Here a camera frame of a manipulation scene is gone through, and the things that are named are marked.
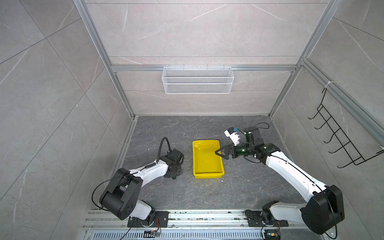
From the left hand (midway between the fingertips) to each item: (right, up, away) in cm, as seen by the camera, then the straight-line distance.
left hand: (176, 168), depth 90 cm
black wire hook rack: (+79, +14, -29) cm, 85 cm away
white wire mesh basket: (+12, +58, +10) cm, 60 cm away
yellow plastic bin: (+19, +2, +3) cm, 20 cm away
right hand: (+25, +14, -13) cm, 31 cm away
